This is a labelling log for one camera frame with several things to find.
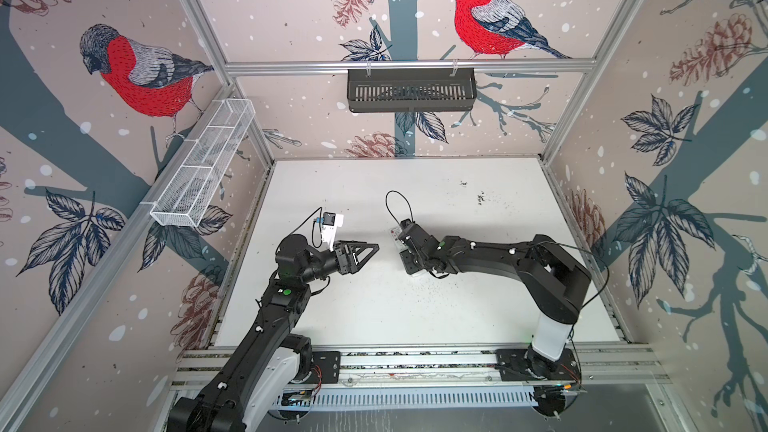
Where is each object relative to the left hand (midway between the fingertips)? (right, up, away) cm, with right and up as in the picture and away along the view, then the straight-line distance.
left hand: (370, 251), depth 71 cm
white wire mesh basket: (-45, +13, 0) cm, 47 cm away
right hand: (+10, -8, +21) cm, 25 cm away
